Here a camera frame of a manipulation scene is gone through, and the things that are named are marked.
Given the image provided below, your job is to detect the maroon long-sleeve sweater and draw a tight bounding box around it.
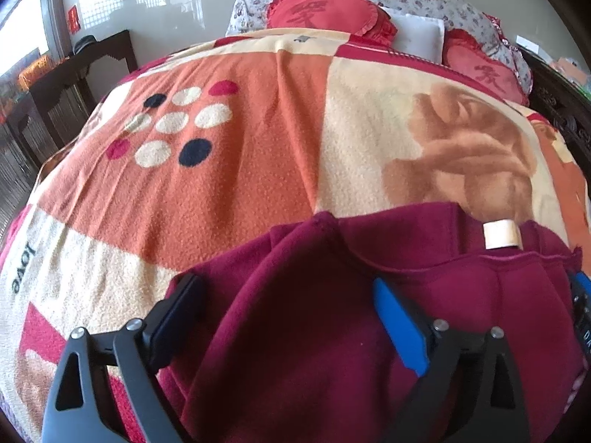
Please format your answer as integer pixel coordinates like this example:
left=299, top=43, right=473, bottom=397
left=160, top=203, right=584, bottom=442

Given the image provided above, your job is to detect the dark carved wooden nightstand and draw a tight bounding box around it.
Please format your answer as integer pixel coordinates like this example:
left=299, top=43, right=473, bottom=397
left=519, top=46, right=590, bottom=161

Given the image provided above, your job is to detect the right red heart cushion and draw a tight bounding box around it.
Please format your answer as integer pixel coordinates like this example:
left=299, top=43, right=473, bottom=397
left=442, top=29, right=529, bottom=106

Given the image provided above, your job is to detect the red heart cushion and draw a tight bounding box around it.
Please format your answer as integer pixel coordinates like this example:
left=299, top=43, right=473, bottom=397
left=442, top=29, right=529, bottom=106
left=266, top=0, right=398, bottom=47

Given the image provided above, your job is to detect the orange cream love blanket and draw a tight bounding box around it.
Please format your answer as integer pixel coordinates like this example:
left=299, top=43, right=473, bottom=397
left=1, top=28, right=590, bottom=442

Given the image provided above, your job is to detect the white square pillow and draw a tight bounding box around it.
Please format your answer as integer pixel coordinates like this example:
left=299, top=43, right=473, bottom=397
left=384, top=7, right=445, bottom=64

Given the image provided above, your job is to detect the dark wooden side table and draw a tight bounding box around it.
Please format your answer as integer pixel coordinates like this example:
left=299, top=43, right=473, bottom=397
left=5, top=29, right=138, bottom=168

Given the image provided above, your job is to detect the orange basket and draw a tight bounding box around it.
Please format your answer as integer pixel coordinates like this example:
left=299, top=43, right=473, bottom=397
left=18, top=54, right=55, bottom=91

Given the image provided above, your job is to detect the floral patterned pillow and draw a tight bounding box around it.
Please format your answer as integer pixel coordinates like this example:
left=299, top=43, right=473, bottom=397
left=226, top=0, right=533, bottom=94

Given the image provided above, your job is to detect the black hat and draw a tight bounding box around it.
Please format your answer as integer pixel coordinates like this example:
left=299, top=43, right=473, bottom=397
left=73, top=35, right=97, bottom=55

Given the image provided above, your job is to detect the left red heart cushion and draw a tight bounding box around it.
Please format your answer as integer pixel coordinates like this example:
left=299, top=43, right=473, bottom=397
left=266, top=0, right=398, bottom=47

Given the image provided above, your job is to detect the red wall sticker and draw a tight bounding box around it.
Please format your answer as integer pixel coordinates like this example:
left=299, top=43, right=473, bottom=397
left=66, top=5, right=81, bottom=35

